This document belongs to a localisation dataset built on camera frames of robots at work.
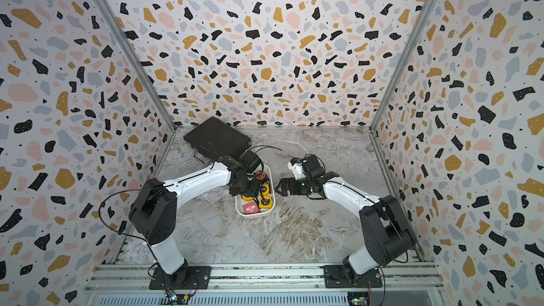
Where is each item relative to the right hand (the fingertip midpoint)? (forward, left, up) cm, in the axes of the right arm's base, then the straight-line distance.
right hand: (285, 189), depth 87 cm
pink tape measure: (-6, +14, -7) cm, 17 cm away
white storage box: (+9, +9, -6) cm, 14 cm away
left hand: (0, +13, -2) cm, 13 cm away
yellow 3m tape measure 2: (+2, +8, -7) cm, 11 cm away
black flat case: (+31, +35, -3) cm, 47 cm away
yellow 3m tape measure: (-3, +8, -6) cm, 11 cm away
